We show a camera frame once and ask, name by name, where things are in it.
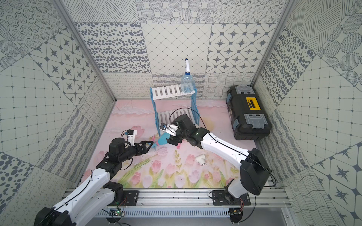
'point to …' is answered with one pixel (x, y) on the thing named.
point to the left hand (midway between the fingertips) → (146, 140)
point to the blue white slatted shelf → (169, 102)
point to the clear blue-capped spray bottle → (187, 82)
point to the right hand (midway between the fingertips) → (172, 129)
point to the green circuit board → (116, 212)
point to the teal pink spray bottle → (162, 140)
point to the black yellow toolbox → (250, 122)
